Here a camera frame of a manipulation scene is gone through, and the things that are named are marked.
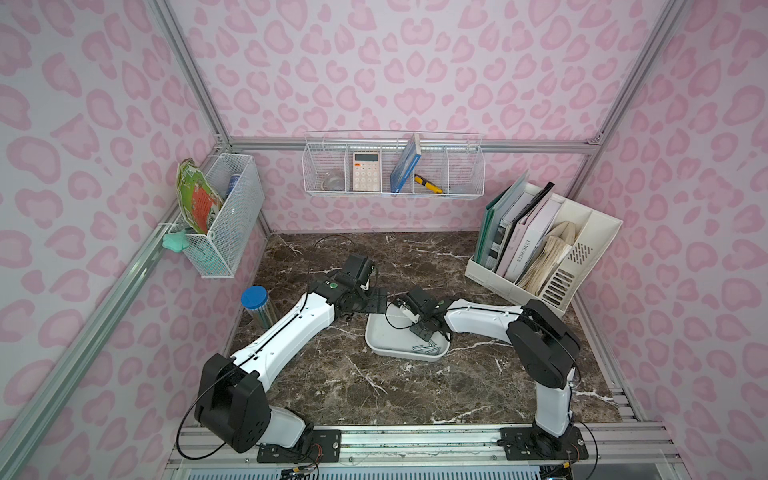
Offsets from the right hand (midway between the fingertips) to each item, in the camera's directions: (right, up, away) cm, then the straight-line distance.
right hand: (422, 319), depth 95 cm
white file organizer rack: (+51, +18, +8) cm, 54 cm away
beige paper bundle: (+38, +22, -8) cm, 45 cm away
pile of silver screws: (+2, -7, -7) cm, 10 cm away
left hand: (-15, +10, -12) cm, 22 cm away
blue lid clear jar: (-45, +9, -17) cm, 49 cm away
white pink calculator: (-18, +47, 0) cm, 50 cm away
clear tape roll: (-28, +43, 0) cm, 52 cm away
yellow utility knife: (+3, +43, +3) cm, 44 cm away
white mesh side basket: (-51, +21, -23) cm, 60 cm away
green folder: (+19, +31, -11) cm, 38 cm away
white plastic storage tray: (-10, -3, -5) cm, 11 cm away
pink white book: (+30, +26, -7) cm, 40 cm away
